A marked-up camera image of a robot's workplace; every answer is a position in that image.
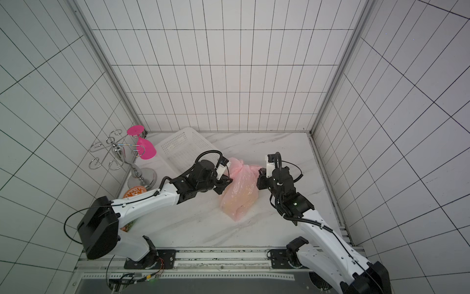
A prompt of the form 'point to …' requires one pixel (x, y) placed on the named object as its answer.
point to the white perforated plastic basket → (180, 150)
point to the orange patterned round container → (134, 190)
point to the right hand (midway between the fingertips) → (260, 165)
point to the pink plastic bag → (239, 197)
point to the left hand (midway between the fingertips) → (227, 182)
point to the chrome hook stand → (142, 177)
